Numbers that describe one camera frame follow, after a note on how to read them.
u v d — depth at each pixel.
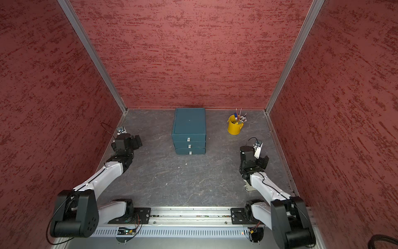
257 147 0.74
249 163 0.67
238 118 1.03
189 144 0.87
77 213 0.41
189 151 0.92
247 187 0.81
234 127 1.01
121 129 0.74
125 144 0.65
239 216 0.74
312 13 0.73
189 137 0.82
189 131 0.81
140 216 0.74
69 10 0.71
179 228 0.71
